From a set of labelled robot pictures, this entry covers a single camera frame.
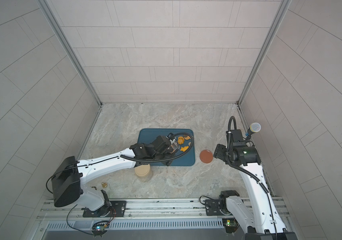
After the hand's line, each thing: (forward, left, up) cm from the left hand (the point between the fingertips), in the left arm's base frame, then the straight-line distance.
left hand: (172, 151), depth 81 cm
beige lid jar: (-11, +14, +1) cm, 18 cm away
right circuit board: (-31, -28, -10) cm, 43 cm away
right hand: (-3, -24, +6) cm, 25 cm away
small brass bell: (-15, +35, -8) cm, 39 cm away
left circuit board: (-33, +31, -7) cm, 45 cm away
